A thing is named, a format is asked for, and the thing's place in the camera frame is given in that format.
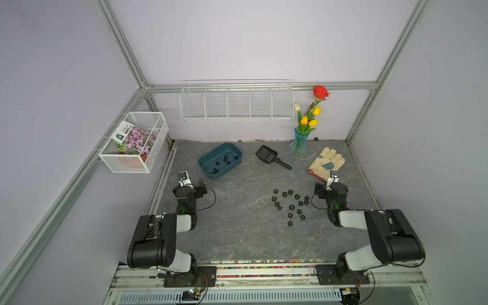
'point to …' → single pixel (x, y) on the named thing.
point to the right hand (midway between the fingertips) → (328, 180)
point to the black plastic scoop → (269, 155)
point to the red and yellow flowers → (305, 125)
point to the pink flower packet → (130, 138)
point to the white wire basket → (112, 159)
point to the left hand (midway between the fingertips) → (193, 181)
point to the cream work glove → (326, 161)
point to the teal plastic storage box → (220, 161)
